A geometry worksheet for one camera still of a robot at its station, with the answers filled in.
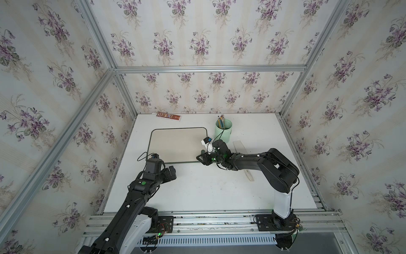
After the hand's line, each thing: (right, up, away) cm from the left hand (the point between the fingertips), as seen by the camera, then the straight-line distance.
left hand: (170, 173), depth 82 cm
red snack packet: (-11, +34, +36) cm, 51 cm away
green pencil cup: (+31, +20, +15) cm, 39 cm away
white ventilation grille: (+23, -27, -12) cm, 38 cm away
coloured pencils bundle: (+28, +27, +13) cm, 41 cm away
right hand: (+16, +7, +9) cm, 19 cm away
